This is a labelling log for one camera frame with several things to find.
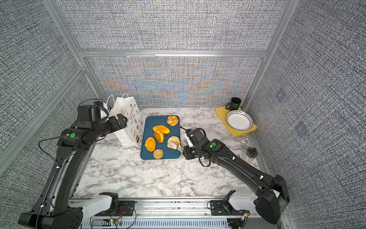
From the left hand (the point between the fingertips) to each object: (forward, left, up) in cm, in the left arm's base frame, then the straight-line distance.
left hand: (121, 119), depth 69 cm
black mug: (+35, -73, -25) cm, 85 cm away
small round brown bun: (-4, -14, -30) cm, 33 cm away
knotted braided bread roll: (+22, -23, -30) cm, 44 cm away
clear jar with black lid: (-11, -68, -22) cm, 73 cm away
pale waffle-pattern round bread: (+1, -24, -25) cm, 35 cm away
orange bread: (+2, -9, -28) cm, 30 cm away
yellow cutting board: (+31, -63, -33) cm, 78 cm away
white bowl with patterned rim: (+22, -74, -32) cm, 84 cm away
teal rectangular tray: (+24, -5, -33) cm, 41 cm away
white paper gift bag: (+6, +2, -22) cm, 23 cm away
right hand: (-9, -31, -16) cm, 36 cm away
